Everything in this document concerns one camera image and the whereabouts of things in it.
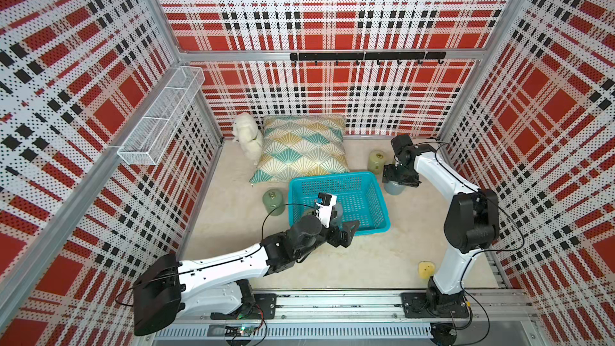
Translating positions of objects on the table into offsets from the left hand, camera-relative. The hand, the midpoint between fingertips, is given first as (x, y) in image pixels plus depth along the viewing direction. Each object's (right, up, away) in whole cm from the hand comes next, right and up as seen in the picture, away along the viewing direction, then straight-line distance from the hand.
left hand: (350, 218), depth 73 cm
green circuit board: (-32, -32, -4) cm, 46 cm away
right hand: (+21, +11, +18) cm, 30 cm away
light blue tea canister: (+18, +8, +15) cm, 24 cm away
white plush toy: (-41, +30, +25) cm, 56 cm away
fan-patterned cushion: (-17, +25, +23) cm, 38 cm away
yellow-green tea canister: (+16, +18, +31) cm, 39 cm away
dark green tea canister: (-27, +2, +17) cm, 32 cm away
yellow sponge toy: (+26, -18, +5) cm, 32 cm away
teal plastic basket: (+7, +2, +26) cm, 27 cm away
